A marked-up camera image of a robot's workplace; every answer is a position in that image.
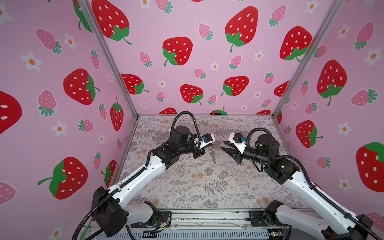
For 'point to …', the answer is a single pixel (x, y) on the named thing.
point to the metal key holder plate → (211, 151)
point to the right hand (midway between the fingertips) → (223, 143)
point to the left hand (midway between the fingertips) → (210, 141)
